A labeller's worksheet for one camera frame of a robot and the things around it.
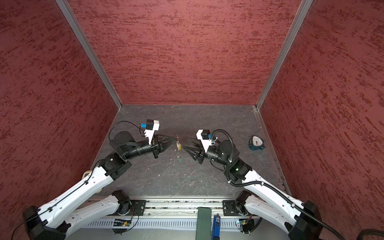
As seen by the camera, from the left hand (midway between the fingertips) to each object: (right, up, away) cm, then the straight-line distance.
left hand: (176, 142), depth 61 cm
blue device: (+18, -40, +6) cm, 44 cm away
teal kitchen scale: (+48, -6, +34) cm, 59 cm away
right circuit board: (+33, -43, +10) cm, 55 cm away
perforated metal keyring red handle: (+1, -4, +1) cm, 4 cm away
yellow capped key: (+1, -2, +1) cm, 2 cm away
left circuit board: (-30, -42, +12) cm, 53 cm away
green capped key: (-2, -17, +34) cm, 38 cm away
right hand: (+3, -3, +4) cm, 6 cm away
